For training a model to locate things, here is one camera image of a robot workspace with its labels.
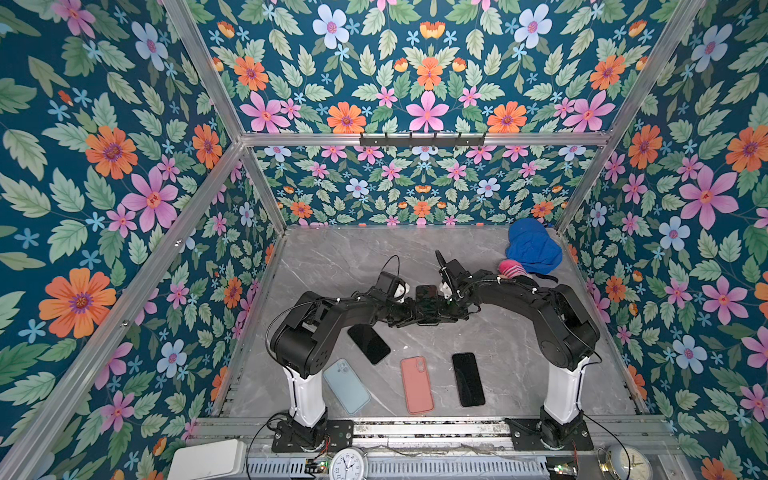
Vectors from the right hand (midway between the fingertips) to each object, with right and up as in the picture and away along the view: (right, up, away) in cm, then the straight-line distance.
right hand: (434, 317), depth 94 cm
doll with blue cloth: (+38, +22, +17) cm, 47 cm away
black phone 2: (+8, -15, -12) cm, 21 cm away
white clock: (-22, -27, -27) cm, 44 cm away
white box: (-54, -27, -27) cm, 66 cm away
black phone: (-19, -7, -6) cm, 21 cm away
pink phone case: (-6, -16, -10) cm, 19 cm away
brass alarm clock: (+38, -27, -26) cm, 54 cm away
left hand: (-2, +2, -3) cm, 5 cm away
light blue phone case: (-26, -17, -10) cm, 33 cm away
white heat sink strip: (-9, -31, -23) cm, 39 cm away
